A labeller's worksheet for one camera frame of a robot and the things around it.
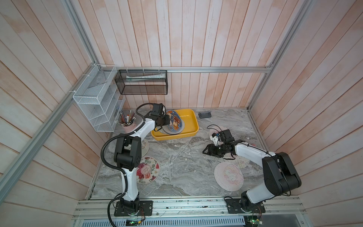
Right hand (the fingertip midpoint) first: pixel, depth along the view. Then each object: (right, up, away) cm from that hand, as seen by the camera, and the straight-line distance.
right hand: (206, 151), depth 91 cm
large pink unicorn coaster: (+13, -14, -6) cm, 20 cm away
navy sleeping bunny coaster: (-27, +14, +12) cm, 33 cm away
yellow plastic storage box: (-9, +23, +21) cm, 32 cm away
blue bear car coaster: (-20, +18, +14) cm, 30 cm away
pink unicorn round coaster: (+4, +14, -5) cm, 16 cm away
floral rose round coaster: (-37, -11, -5) cm, 39 cm away
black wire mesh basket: (-46, +51, +16) cm, 70 cm away
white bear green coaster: (-42, +1, +7) cm, 42 cm away
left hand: (-25, +20, +7) cm, 33 cm away
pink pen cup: (-56, +20, +10) cm, 60 cm away
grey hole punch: (+4, +26, +27) cm, 38 cm away
